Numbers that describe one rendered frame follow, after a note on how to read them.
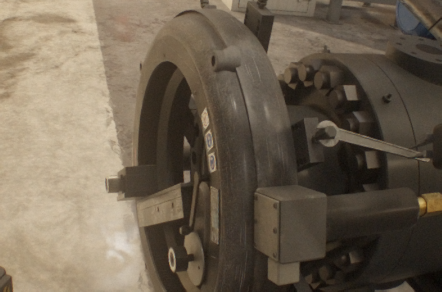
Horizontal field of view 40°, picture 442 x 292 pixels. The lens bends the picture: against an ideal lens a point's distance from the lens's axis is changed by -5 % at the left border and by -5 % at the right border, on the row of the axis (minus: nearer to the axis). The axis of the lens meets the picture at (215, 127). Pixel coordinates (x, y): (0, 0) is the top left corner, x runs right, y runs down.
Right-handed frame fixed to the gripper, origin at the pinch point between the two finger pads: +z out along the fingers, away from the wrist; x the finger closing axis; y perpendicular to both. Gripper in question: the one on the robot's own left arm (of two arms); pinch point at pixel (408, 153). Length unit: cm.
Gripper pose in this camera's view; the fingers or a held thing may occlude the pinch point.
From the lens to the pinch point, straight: 110.8
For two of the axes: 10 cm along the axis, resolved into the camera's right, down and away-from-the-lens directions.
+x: 1.3, -9.5, 3.0
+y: 9.3, 2.1, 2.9
